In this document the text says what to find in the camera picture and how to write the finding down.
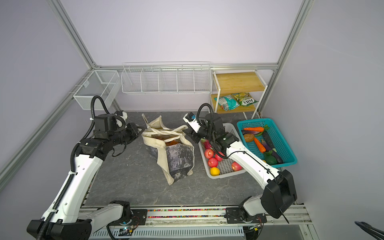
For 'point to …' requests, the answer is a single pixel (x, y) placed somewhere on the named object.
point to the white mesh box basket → (106, 84)
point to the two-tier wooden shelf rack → (237, 91)
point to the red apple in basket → (208, 153)
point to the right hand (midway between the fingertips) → (186, 127)
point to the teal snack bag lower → (228, 102)
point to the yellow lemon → (214, 171)
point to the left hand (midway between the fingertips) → (145, 130)
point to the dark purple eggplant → (268, 148)
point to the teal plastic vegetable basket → (261, 137)
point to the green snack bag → (244, 99)
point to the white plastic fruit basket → (225, 166)
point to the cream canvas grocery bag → (175, 154)
